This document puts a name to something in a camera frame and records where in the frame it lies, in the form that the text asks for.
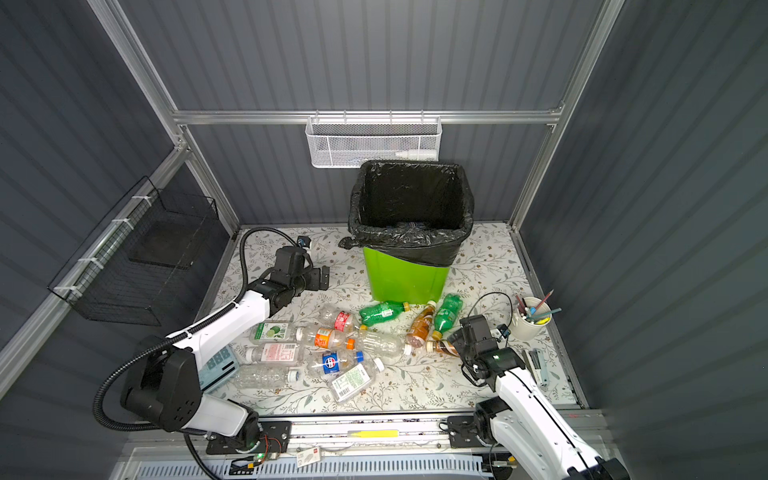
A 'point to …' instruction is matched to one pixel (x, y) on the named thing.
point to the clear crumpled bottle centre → (383, 343)
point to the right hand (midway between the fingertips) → (463, 346)
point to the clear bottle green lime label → (273, 332)
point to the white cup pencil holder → (525, 329)
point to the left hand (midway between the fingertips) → (313, 268)
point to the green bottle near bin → (446, 315)
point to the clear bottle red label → (338, 320)
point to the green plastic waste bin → (394, 280)
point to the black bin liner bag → (420, 211)
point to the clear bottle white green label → (355, 381)
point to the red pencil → (545, 299)
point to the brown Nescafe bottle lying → (444, 347)
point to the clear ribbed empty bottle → (264, 376)
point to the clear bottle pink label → (275, 352)
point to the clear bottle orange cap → (325, 338)
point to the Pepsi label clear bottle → (335, 362)
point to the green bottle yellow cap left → (382, 312)
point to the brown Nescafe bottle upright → (421, 325)
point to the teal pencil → (532, 317)
